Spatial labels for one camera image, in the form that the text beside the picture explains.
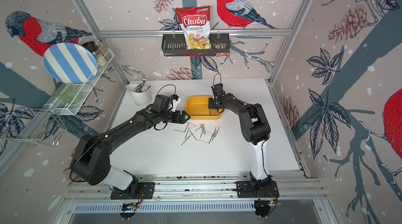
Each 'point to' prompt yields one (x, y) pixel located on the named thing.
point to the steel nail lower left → (185, 140)
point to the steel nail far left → (178, 130)
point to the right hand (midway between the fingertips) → (211, 103)
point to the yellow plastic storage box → (197, 107)
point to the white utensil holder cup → (143, 98)
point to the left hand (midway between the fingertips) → (186, 113)
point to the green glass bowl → (67, 92)
